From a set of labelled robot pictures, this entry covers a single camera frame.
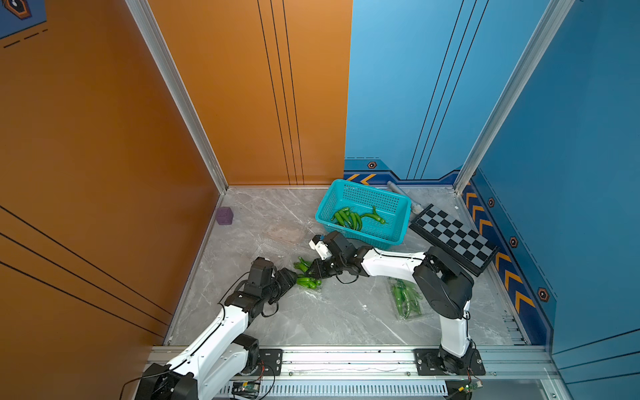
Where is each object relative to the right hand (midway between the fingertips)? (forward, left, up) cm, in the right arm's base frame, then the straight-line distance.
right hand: (308, 273), depth 86 cm
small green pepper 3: (+3, +3, -1) cm, 4 cm away
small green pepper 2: (-3, -1, -2) cm, 3 cm away
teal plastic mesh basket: (+36, -15, -4) cm, 39 cm away
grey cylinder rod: (+32, -45, -2) cm, 56 cm away
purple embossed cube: (+27, +38, -1) cm, 47 cm away
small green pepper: (+28, -27, -3) cm, 39 cm away
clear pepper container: (-4, +1, -5) cm, 7 cm away
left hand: (-1, +5, 0) cm, 5 cm away
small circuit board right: (-31, -48, -6) cm, 58 cm away
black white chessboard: (+20, -52, -2) cm, 55 cm away
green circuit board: (-32, +15, -8) cm, 37 cm away
